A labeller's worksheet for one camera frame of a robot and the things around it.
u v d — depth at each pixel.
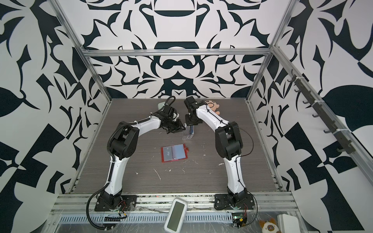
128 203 0.74
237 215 0.72
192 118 0.82
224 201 0.74
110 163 0.61
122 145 0.57
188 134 0.96
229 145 0.55
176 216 0.67
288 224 0.66
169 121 0.87
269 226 0.66
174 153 0.92
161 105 1.11
